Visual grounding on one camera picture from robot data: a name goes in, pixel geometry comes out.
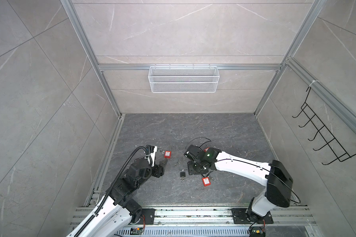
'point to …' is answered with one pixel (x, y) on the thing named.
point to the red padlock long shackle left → (167, 154)
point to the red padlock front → (206, 181)
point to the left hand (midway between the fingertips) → (161, 156)
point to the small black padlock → (182, 174)
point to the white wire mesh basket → (181, 79)
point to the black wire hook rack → (341, 154)
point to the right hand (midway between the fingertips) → (191, 169)
